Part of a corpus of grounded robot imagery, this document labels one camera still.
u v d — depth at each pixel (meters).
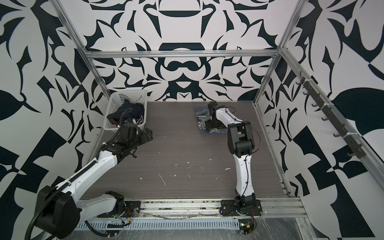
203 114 1.08
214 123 0.92
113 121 0.97
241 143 0.60
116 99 1.14
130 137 0.64
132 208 0.74
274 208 0.76
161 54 0.93
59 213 0.39
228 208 0.74
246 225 0.71
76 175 0.45
